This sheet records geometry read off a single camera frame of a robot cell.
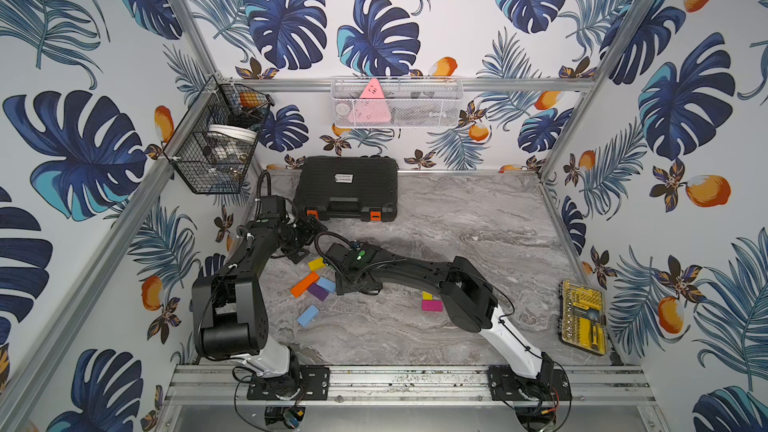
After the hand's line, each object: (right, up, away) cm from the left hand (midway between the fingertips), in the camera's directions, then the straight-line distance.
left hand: (317, 232), depth 89 cm
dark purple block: (0, -18, +1) cm, 18 cm away
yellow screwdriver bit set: (+74, -22, -7) cm, 78 cm away
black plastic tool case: (+6, +14, +22) cm, 27 cm away
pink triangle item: (+16, +38, +1) cm, 41 cm away
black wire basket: (-33, +27, +4) cm, 43 cm away
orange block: (-6, -17, +2) cm, 18 cm away
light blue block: (-2, -23, -4) cm, 24 cm away
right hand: (+10, -16, +2) cm, 19 cm away
